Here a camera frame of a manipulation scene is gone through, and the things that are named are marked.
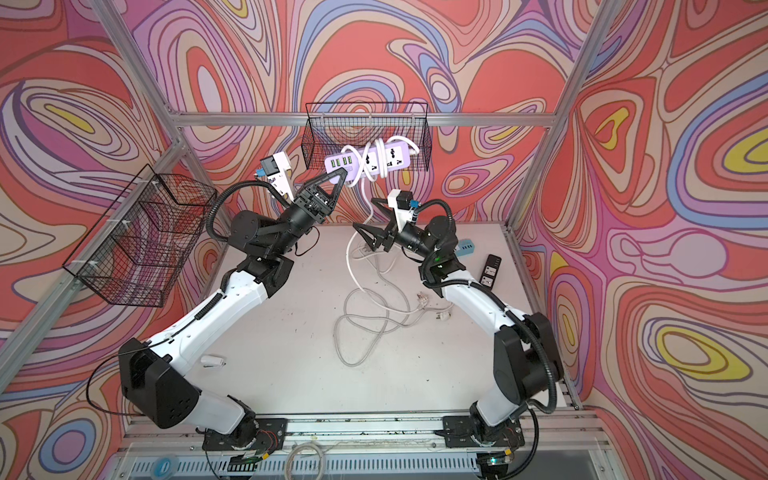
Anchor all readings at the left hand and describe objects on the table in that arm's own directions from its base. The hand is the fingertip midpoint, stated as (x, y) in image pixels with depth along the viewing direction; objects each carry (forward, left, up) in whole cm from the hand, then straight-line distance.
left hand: (347, 177), depth 53 cm
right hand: (+7, -2, -17) cm, 18 cm away
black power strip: (+17, -43, -50) cm, 68 cm away
